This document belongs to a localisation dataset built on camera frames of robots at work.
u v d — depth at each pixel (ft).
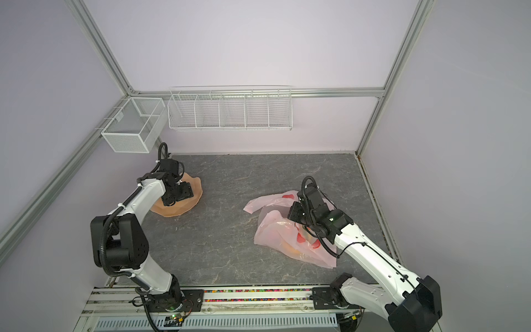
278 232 2.52
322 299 2.41
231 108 3.29
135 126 3.16
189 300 2.42
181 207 3.16
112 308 2.42
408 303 1.24
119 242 1.52
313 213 1.86
